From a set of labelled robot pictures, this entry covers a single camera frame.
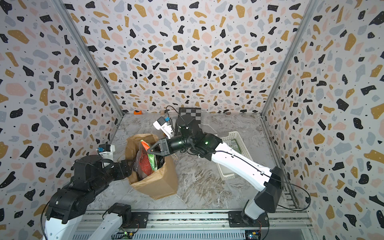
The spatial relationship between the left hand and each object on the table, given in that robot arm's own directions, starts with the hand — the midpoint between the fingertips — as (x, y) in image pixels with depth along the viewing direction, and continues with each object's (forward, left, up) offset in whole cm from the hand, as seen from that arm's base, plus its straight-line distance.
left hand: (129, 161), depth 66 cm
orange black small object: (+58, +20, -26) cm, 66 cm away
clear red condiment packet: (+2, -3, -10) cm, 10 cm away
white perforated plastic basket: (+1, -45, -19) cm, 49 cm away
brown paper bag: (-7, -15, -7) cm, 18 cm away
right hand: (-2, -12, +11) cm, 17 cm away
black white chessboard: (+54, -28, -23) cm, 65 cm away
